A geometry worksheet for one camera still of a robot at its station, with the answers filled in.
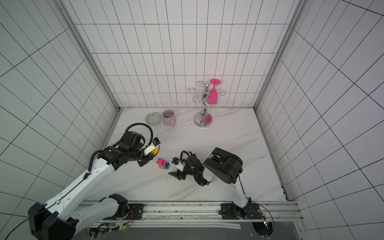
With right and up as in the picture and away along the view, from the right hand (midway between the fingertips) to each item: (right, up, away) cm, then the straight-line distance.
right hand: (173, 162), depth 91 cm
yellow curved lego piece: (-6, +12, -23) cm, 26 cm away
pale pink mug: (-5, +28, +13) cm, 31 cm away
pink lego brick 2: (-5, +1, -8) cm, 9 cm away
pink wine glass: (+26, +44, +9) cm, 51 cm away
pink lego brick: (-6, +3, -9) cm, 11 cm away
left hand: (-12, +7, -13) cm, 19 cm away
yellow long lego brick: (-7, -2, -4) cm, 8 cm away
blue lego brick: (-3, -1, -5) cm, 6 cm away
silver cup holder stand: (+20, +27, +20) cm, 39 cm away
